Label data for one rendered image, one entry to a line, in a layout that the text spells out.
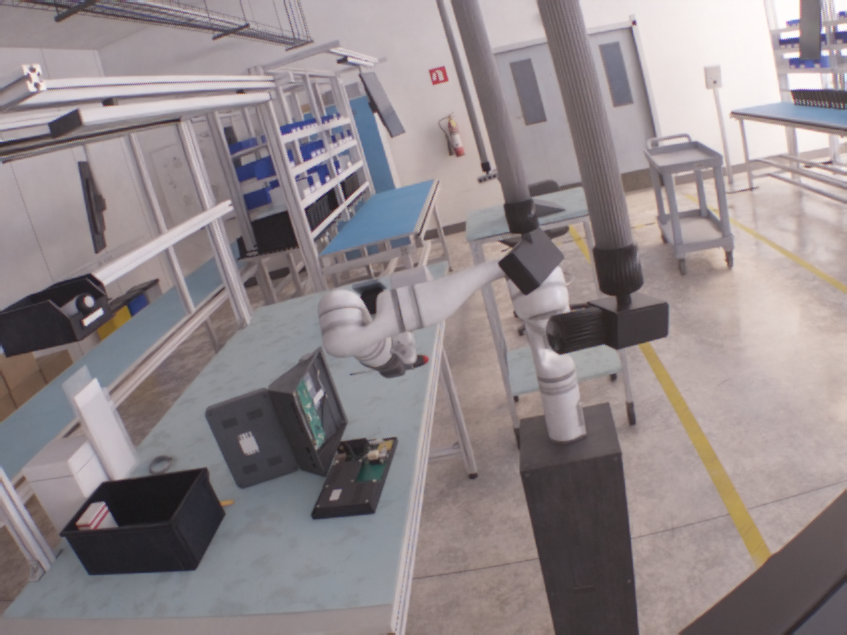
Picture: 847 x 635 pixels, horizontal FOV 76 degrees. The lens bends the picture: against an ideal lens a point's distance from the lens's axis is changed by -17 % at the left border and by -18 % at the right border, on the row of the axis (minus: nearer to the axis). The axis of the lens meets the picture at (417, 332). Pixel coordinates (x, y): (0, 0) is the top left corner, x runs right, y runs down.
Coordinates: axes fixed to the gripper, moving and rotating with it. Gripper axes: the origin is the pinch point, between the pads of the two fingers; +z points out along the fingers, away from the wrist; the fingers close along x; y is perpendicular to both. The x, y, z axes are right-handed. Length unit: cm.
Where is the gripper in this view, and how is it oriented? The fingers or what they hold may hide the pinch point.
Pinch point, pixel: (413, 362)
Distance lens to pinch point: 133.3
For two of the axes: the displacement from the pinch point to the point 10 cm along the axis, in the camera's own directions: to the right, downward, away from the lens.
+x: 1.5, 9.5, -2.8
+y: -9.6, 2.0, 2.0
